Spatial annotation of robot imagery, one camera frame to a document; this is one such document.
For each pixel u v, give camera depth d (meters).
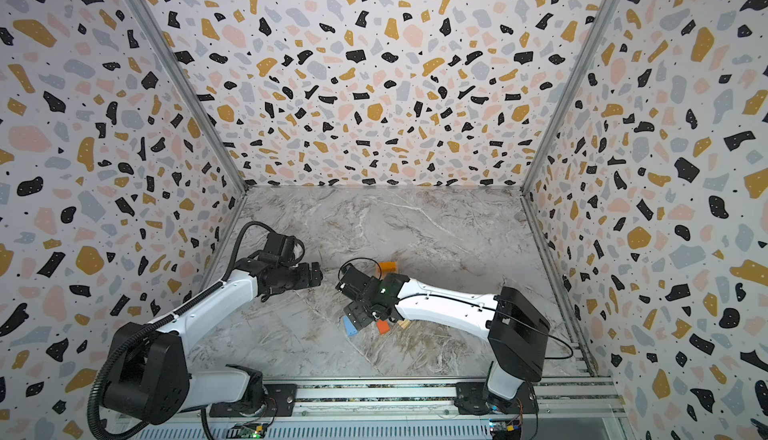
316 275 0.80
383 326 0.86
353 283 0.60
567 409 0.76
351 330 0.84
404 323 0.86
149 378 0.41
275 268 0.64
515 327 0.43
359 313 0.70
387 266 0.99
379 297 0.58
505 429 0.72
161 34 0.80
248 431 0.70
